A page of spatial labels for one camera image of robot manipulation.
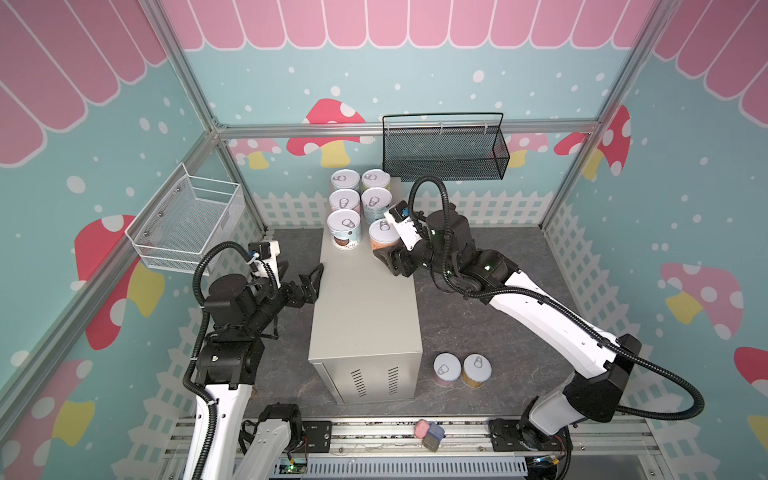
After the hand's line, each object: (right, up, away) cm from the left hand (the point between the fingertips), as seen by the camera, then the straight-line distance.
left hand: (306, 271), depth 66 cm
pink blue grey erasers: (+29, -41, +8) cm, 51 cm away
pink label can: (+34, -27, +13) cm, 45 cm away
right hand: (+18, +7, 0) cm, 19 cm away
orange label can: (+42, -27, +14) cm, 52 cm away
